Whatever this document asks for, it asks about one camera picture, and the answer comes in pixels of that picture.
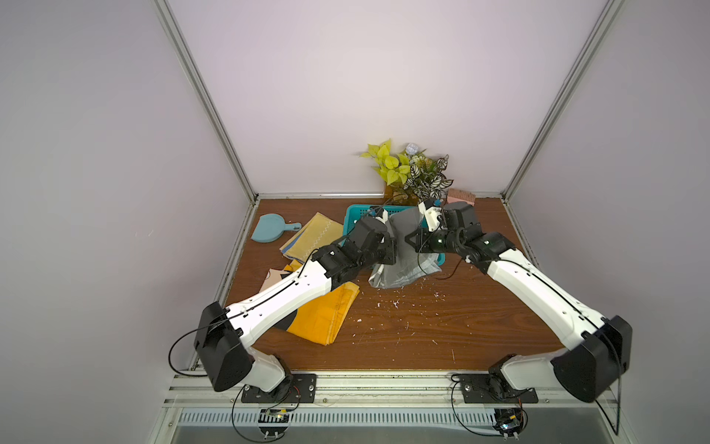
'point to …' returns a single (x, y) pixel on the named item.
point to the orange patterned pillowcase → (318, 320)
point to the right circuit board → (510, 421)
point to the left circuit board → (273, 415)
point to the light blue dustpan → (272, 227)
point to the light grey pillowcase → (409, 264)
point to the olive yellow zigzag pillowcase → (317, 232)
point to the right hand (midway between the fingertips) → (408, 232)
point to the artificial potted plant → (412, 178)
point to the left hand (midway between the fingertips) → (401, 244)
